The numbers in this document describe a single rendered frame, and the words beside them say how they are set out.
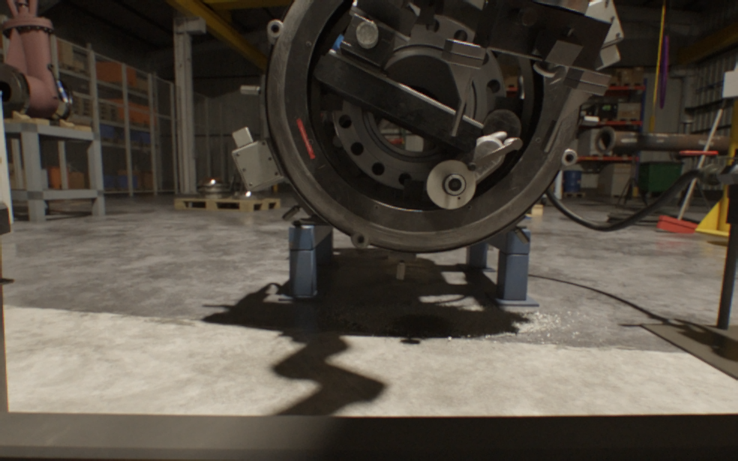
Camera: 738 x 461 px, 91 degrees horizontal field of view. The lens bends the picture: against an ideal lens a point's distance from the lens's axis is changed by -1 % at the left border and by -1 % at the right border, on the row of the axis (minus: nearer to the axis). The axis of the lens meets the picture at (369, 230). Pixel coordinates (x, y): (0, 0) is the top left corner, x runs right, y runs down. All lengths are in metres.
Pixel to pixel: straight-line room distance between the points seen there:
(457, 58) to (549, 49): 0.09
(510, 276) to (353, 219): 0.64
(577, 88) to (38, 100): 4.76
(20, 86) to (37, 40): 0.59
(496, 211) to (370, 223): 0.30
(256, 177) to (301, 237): 0.37
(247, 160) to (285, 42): 0.28
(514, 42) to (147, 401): 0.80
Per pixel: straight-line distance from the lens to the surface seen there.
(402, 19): 0.92
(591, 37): 0.51
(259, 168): 0.96
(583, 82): 0.53
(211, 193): 5.77
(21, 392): 0.99
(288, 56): 0.95
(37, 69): 5.12
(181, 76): 13.57
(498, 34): 0.46
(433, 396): 0.77
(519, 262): 1.33
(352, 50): 0.85
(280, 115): 0.92
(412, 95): 0.88
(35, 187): 4.51
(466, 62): 0.46
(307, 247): 1.26
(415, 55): 1.06
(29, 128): 4.53
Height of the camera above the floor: 0.39
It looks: 7 degrees down
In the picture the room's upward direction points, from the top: 1 degrees clockwise
